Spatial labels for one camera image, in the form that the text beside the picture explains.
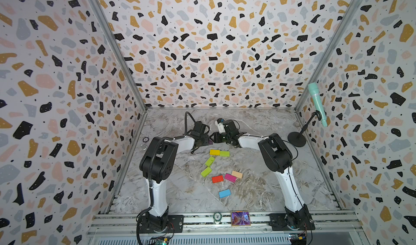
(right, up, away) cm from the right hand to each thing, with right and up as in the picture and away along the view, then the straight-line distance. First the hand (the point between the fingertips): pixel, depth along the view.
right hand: (214, 136), depth 103 cm
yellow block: (0, -9, -6) cm, 11 cm away
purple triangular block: (-2, -3, -4) cm, 5 cm away
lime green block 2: (-2, -13, -9) cm, 16 cm away
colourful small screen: (+13, -35, -29) cm, 47 cm away
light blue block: (+6, -27, -20) cm, 35 cm away
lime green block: (+7, -10, -6) cm, 13 cm away
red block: (+2, -22, -16) cm, 27 cm away
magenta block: (+9, -21, -16) cm, 28 cm away
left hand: (-3, -1, -1) cm, 3 cm away
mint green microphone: (+52, +26, -20) cm, 61 cm away
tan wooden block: (+13, -20, -13) cm, 27 cm away
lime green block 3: (-4, -18, -13) cm, 23 cm away
